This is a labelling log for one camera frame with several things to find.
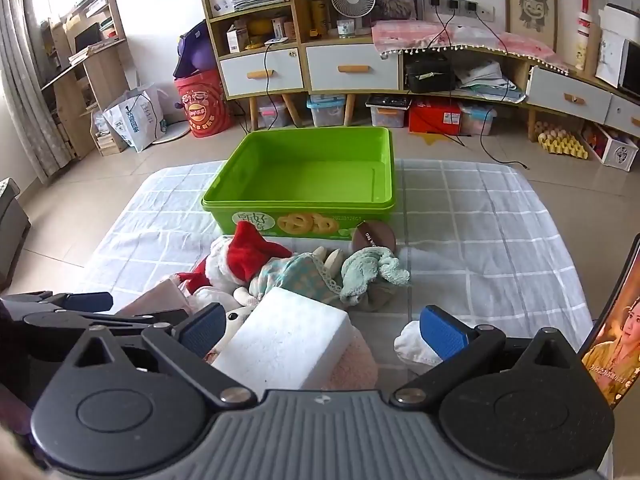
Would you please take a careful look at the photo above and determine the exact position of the white cloth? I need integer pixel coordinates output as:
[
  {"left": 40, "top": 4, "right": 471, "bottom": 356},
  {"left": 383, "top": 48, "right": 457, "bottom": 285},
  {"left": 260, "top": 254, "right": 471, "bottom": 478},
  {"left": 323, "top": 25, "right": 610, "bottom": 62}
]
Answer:
[{"left": 394, "top": 321, "right": 442, "bottom": 367}]

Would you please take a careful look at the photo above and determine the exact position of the wooden shelf desk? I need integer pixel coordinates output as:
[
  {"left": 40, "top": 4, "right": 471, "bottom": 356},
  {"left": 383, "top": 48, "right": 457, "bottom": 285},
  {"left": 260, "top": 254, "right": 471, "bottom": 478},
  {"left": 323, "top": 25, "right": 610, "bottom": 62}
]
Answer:
[{"left": 41, "top": 0, "right": 129, "bottom": 159}]

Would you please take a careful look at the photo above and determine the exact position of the framed cartoon drawing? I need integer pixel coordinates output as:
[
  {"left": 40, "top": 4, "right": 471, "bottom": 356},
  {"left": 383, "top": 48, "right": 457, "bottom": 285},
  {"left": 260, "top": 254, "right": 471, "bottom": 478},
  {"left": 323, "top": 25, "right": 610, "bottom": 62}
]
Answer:
[{"left": 504, "top": 0, "right": 558, "bottom": 51}]

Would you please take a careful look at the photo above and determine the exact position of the yellow egg tray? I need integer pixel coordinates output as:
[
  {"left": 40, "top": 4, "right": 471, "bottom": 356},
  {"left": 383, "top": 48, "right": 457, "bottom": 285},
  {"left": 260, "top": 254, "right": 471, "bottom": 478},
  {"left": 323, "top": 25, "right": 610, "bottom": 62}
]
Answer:
[{"left": 537, "top": 130, "right": 589, "bottom": 160}]

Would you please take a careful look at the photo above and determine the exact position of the long low tv cabinet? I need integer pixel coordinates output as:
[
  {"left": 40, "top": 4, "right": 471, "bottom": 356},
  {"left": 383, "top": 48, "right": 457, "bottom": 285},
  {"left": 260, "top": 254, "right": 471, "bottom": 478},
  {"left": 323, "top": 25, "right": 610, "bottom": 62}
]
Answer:
[{"left": 399, "top": 46, "right": 639, "bottom": 138}]

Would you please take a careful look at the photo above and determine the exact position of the mint green cloth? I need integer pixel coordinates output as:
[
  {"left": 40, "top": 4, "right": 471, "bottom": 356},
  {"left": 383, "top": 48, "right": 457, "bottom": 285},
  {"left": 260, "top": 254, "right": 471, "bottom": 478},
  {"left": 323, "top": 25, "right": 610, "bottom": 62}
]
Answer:
[{"left": 340, "top": 246, "right": 410, "bottom": 311}]

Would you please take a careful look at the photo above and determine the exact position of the phone showing video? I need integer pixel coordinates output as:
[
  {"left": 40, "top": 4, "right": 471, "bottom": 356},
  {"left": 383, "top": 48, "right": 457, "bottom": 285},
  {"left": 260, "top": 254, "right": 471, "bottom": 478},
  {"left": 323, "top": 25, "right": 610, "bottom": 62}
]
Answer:
[{"left": 579, "top": 235, "right": 640, "bottom": 408}]

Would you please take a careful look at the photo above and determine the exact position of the black bag on shelf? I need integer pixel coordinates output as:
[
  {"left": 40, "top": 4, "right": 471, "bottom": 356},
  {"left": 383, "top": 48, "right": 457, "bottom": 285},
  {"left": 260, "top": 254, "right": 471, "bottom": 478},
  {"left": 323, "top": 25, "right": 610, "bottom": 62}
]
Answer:
[{"left": 404, "top": 53, "right": 456, "bottom": 94}]

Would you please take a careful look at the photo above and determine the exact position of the white paper shopping bag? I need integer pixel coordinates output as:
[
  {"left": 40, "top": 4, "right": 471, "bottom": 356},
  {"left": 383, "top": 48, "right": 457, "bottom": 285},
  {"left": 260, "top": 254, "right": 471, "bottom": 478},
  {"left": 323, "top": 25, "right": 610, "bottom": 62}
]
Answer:
[{"left": 102, "top": 84, "right": 166, "bottom": 153}]

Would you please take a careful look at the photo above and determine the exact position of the checkered grey table cloth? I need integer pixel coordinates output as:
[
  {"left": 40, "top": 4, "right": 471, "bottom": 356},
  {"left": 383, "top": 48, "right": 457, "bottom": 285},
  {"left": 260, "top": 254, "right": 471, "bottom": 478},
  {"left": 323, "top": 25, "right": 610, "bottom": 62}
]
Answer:
[{"left": 87, "top": 160, "right": 592, "bottom": 391}]

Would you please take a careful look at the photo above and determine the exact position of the wooden cabinet with drawers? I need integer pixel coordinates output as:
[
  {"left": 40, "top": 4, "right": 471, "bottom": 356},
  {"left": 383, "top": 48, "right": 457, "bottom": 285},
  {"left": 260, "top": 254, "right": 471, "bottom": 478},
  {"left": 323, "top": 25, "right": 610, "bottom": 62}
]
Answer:
[{"left": 202, "top": 0, "right": 400, "bottom": 128}]

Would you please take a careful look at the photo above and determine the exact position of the pink fluffy plush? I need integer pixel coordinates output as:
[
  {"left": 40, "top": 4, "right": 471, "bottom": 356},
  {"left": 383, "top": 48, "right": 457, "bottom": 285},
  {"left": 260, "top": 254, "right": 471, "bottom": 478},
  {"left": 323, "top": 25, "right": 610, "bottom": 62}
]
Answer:
[{"left": 322, "top": 327, "right": 378, "bottom": 390}]

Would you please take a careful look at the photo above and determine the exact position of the microwave oven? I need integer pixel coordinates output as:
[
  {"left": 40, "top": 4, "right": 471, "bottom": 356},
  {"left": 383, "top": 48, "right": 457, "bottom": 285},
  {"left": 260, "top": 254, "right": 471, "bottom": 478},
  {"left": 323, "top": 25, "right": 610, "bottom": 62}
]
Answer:
[{"left": 617, "top": 39, "right": 640, "bottom": 96}]

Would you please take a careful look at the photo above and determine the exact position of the santa plush toy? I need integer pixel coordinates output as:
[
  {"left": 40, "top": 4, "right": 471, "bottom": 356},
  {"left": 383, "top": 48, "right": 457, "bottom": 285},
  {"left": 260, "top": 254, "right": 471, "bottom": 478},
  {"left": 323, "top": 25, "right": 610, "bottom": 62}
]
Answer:
[{"left": 172, "top": 220, "right": 292, "bottom": 295}]

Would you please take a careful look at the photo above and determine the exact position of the clear storage box blue lid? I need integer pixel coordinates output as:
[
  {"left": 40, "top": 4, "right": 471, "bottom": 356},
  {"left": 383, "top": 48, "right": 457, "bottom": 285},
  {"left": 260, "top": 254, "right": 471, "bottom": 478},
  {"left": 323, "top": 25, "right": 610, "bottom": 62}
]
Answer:
[{"left": 306, "top": 94, "right": 346, "bottom": 127}]

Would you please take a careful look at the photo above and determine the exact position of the red cardboard box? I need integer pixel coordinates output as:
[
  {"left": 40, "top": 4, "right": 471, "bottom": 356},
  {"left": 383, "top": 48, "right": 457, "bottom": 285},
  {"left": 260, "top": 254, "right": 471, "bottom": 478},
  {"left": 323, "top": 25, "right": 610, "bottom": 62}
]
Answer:
[{"left": 408, "top": 98, "right": 461, "bottom": 136}]

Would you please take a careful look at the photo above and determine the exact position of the pink lace runner cloth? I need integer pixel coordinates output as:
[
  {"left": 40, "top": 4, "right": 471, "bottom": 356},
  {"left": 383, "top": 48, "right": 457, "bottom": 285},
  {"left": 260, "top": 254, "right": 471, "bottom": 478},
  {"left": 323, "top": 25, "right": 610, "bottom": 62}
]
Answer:
[{"left": 371, "top": 21, "right": 570, "bottom": 75}]

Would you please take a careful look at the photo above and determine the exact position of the plush doll teal dress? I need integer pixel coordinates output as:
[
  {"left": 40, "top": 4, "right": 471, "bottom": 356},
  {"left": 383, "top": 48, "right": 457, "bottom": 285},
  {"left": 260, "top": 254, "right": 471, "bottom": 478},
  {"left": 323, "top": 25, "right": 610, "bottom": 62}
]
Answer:
[{"left": 232, "top": 247, "right": 345, "bottom": 310}]

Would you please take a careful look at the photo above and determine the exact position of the white foam block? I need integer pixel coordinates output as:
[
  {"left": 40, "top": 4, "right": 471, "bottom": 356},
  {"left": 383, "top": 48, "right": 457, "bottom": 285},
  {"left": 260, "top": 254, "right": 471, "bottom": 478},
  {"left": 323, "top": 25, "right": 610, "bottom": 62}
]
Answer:
[{"left": 213, "top": 288, "right": 352, "bottom": 396}]

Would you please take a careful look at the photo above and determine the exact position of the grey curtain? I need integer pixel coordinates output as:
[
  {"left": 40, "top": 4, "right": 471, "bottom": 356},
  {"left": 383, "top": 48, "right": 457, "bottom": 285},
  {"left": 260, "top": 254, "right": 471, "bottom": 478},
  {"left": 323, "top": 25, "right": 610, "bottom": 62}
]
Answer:
[{"left": 1, "top": 0, "right": 72, "bottom": 183}]

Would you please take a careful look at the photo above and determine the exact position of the white toy box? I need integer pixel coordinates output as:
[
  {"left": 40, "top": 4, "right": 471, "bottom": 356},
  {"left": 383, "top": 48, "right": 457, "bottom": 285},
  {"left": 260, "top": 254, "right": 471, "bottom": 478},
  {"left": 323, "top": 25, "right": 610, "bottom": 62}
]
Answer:
[{"left": 582, "top": 122, "right": 639, "bottom": 172}]

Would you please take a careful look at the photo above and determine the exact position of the red snack barrel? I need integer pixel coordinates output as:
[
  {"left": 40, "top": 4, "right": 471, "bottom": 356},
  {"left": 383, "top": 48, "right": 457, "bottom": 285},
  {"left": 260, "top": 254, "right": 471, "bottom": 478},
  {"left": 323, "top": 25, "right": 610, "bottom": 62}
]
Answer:
[{"left": 175, "top": 68, "right": 232, "bottom": 138}]

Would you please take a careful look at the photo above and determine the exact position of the green plastic storage bin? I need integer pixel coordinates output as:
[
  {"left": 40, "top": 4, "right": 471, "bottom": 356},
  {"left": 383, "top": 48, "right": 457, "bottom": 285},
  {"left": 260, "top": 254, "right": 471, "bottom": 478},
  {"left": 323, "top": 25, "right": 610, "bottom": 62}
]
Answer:
[{"left": 201, "top": 126, "right": 396, "bottom": 240}]

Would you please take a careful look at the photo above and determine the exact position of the pink sponge block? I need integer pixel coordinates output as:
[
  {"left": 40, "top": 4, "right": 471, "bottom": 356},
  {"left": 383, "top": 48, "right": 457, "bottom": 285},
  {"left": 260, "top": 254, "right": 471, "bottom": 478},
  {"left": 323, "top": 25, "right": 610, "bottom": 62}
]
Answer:
[{"left": 117, "top": 280, "right": 190, "bottom": 316}]

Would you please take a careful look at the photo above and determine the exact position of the brown round pad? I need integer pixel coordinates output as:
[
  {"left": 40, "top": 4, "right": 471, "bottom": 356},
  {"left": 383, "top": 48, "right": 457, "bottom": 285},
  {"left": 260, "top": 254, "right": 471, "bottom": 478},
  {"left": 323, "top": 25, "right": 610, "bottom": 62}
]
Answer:
[{"left": 350, "top": 220, "right": 397, "bottom": 252}]

